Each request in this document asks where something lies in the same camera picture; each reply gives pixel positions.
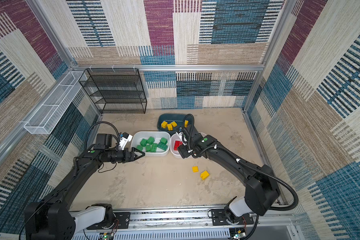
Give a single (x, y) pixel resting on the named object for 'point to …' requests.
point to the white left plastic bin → (138, 135)
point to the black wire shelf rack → (115, 90)
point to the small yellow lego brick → (195, 169)
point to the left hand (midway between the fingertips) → (140, 153)
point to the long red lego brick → (177, 144)
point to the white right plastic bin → (174, 136)
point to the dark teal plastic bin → (178, 118)
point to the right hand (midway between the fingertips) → (186, 149)
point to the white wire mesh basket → (40, 123)
